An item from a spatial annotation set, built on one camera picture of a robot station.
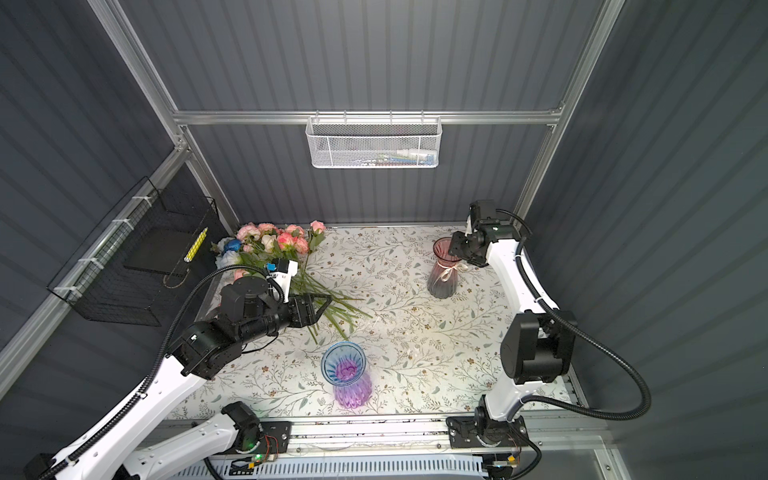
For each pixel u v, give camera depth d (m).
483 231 0.61
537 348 0.46
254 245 1.04
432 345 0.89
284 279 0.61
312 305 0.60
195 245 0.78
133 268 0.73
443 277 0.89
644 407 0.39
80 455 0.38
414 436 0.75
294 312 0.58
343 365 0.67
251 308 0.51
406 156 0.91
